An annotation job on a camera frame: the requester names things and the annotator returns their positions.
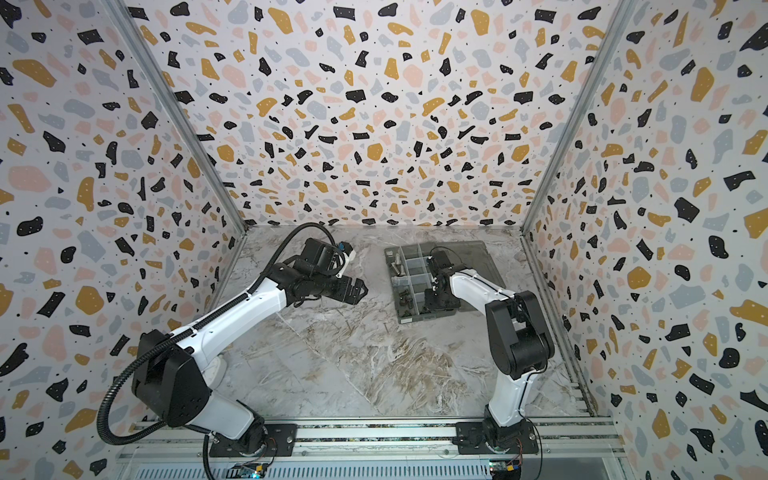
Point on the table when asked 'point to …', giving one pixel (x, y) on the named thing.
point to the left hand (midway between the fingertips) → (354, 282)
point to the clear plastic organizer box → (410, 276)
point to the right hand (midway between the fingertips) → (431, 302)
